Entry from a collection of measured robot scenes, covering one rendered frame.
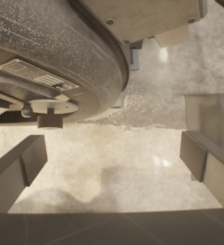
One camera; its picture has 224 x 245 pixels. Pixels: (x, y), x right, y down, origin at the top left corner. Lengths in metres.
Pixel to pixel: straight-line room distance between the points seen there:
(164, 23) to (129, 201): 0.84
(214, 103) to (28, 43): 0.92
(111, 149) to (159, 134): 0.25
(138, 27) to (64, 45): 0.08
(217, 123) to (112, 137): 0.52
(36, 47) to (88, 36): 0.06
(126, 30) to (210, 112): 0.82
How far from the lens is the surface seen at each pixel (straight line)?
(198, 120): 0.96
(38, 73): 0.23
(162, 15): 0.20
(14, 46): 0.19
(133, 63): 0.99
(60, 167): 0.99
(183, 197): 0.97
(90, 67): 0.23
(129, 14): 0.19
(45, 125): 0.35
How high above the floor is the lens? 0.90
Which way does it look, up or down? 80 degrees down
